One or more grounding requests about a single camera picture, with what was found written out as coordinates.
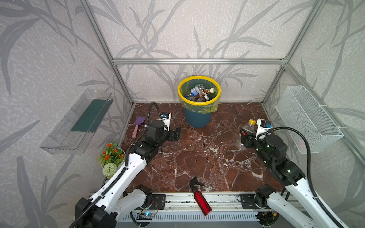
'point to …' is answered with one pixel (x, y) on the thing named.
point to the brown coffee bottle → (205, 92)
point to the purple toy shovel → (139, 120)
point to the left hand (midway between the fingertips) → (176, 122)
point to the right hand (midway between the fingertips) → (245, 124)
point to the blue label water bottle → (197, 90)
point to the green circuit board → (143, 216)
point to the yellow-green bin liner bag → (199, 94)
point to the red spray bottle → (205, 207)
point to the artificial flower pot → (111, 158)
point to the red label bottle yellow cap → (250, 127)
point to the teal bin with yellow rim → (196, 119)
